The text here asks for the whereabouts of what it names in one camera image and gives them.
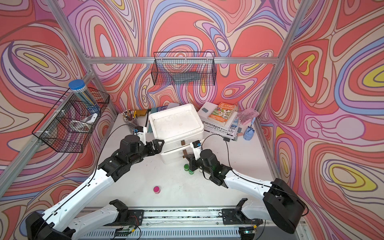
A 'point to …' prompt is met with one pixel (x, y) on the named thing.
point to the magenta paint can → (156, 190)
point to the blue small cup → (248, 133)
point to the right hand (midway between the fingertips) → (187, 159)
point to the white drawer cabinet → (178, 127)
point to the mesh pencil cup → (128, 118)
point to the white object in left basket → (85, 125)
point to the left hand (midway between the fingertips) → (160, 142)
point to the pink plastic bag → (247, 115)
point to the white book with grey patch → (208, 108)
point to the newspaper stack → (232, 133)
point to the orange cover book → (221, 113)
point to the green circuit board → (122, 232)
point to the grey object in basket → (183, 77)
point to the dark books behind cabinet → (153, 110)
